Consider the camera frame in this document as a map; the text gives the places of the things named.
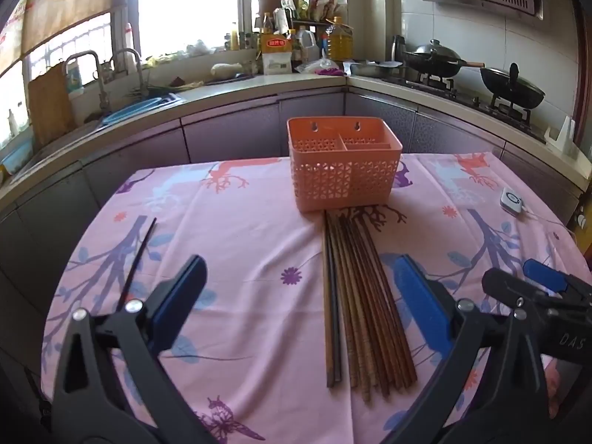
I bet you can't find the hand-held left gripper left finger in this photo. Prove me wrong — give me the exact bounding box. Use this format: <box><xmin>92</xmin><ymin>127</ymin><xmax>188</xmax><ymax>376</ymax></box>
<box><xmin>51</xmin><ymin>254</ymin><xmax>218</xmax><ymax>444</ymax></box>

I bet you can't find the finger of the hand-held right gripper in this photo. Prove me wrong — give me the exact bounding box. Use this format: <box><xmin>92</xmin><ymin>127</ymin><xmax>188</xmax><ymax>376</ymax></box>
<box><xmin>482</xmin><ymin>267</ymin><xmax>592</xmax><ymax>323</ymax></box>
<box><xmin>524</xmin><ymin>259</ymin><xmax>592</xmax><ymax>299</ymax></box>

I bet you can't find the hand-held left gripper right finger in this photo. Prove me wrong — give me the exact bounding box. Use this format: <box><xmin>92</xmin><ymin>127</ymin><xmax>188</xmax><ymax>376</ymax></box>
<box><xmin>384</xmin><ymin>253</ymin><xmax>551</xmax><ymax>444</ymax></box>

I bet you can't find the pile of wooden chopsticks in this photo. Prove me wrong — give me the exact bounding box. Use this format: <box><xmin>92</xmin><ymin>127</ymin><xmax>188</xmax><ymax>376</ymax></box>
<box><xmin>322</xmin><ymin>210</ymin><xmax>419</xmax><ymax>403</ymax></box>

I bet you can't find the orange plastic utensil basket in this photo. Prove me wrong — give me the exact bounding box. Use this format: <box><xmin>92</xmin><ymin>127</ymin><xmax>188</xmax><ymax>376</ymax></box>
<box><xmin>286</xmin><ymin>116</ymin><xmax>403</xmax><ymax>214</ymax></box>

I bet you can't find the thin black stick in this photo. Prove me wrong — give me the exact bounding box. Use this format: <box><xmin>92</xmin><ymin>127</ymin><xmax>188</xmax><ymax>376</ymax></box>
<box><xmin>118</xmin><ymin>217</ymin><xmax>158</xmax><ymax>313</ymax></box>

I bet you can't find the pink printed tablecloth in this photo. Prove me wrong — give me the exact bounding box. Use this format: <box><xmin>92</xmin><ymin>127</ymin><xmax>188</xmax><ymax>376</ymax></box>
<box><xmin>41</xmin><ymin>150</ymin><xmax>581</xmax><ymax>444</ymax></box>

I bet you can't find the white round-button remote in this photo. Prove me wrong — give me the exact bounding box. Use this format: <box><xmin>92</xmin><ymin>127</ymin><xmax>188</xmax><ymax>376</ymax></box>
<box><xmin>499</xmin><ymin>187</ymin><xmax>526</xmax><ymax>216</ymax></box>

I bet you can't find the white plastic holder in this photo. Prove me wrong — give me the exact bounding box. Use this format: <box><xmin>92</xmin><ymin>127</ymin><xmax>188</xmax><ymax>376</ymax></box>
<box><xmin>544</xmin><ymin>116</ymin><xmax>579</xmax><ymax>158</ymax></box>

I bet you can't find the blue basin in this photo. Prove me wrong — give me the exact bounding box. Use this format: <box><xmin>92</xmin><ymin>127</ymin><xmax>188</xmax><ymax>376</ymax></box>
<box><xmin>99</xmin><ymin>96</ymin><xmax>182</xmax><ymax>127</ymax></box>

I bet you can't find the black wok with knob lid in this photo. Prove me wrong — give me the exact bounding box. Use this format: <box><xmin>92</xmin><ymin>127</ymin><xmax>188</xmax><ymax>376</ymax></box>
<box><xmin>480</xmin><ymin>62</ymin><xmax>547</xmax><ymax>110</ymax></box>

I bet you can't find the gas stove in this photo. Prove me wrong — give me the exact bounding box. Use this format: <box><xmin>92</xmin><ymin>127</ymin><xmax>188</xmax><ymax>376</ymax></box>
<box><xmin>383</xmin><ymin>73</ymin><xmax>552</xmax><ymax>142</ymax></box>

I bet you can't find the wooden cutting board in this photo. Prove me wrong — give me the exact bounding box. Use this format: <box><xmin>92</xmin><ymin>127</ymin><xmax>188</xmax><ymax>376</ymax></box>
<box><xmin>27</xmin><ymin>62</ymin><xmax>77</xmax><ymax>147</ymax></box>

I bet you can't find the curved metal faucet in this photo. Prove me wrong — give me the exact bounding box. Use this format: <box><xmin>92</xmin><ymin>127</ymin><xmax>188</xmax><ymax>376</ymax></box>
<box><xmin>108</xmin><ymin>47</ymin><xmax>151</xmax><ymax>97</ymax></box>

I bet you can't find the tall metal faucet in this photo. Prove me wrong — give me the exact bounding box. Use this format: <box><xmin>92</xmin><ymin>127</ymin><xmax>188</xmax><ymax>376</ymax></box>
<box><xmin>64</xmin><ymin>49</ymin><xmax>112</xmax><ymax>112</ymax></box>

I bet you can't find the white detergent bottle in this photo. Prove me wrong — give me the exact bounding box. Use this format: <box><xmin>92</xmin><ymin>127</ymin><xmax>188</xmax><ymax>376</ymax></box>
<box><xmin>65</xmin><ymin>57</ymin><xmax>85</xmax><ymax>99</ymax></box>

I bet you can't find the metal tray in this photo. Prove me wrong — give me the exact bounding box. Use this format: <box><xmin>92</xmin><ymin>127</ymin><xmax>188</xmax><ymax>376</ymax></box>
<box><xmin>349</xmin><ymin>60</ymin><xmax>404</xmax><ymax>80</ymax></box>

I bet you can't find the yellow and white bag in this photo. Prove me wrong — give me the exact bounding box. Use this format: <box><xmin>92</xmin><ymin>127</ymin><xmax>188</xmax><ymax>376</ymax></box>
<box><xmin>261</xmin><ymin>32</ymin><xmax>295</xmax><ymax>75</ymax></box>

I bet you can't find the white plastic jug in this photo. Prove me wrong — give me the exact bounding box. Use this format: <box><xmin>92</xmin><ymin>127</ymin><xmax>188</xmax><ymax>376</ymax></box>
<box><xmin>296</xmin><ymin>26</ymin><xmax>320</xmax><ymax>62</ymax></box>

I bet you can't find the yellow cooking oil bottle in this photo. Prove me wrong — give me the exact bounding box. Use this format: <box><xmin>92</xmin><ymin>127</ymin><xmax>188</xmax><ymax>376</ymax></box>
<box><xmin>326</xmin><ymin>16</ymin><xmax>355</xmax><ymax>62</ymax></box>

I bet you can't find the kitchen window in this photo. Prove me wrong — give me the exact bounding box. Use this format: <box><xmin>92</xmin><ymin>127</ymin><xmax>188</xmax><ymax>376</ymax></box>
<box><xmin>138</xmin><ymin>0</ymin><xmax>242</xmax><ymax>57</ymax></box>

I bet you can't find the patterned roller blind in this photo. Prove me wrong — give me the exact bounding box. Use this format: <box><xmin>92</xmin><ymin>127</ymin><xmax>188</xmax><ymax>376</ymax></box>
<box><xmin>0</xmin><ymin>0</ymin><xmax>129</xmax><ymax>75</ymax></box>

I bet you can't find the shelf of seasoning packets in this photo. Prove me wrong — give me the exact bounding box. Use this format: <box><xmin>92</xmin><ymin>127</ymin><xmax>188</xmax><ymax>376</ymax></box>
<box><xmin>275</xmin><ymin>0</ymin><xmax>349</xmax><ymax>24</ymax></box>

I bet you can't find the black wok with wooden handle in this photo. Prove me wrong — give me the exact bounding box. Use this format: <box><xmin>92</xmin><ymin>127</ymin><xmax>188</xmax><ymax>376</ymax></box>
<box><xmin>401</xmin><ymin>39</ymin><xmax>486</xmax><ymax>80</ymax></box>

